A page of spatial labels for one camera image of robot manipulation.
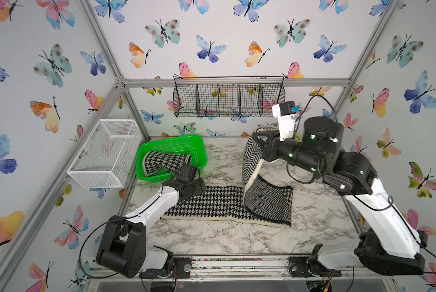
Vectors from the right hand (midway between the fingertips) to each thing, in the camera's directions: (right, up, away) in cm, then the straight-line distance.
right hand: (256, 133), depth 51 cm
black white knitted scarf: (-45, -9, +42) cm, 63 cm away
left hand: (-21, -22, +37) cm, 48 cm away
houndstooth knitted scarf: (+9, -29, +39) cm, 49 cm away
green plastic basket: (-28, 0, +62) cm, 68 cm away
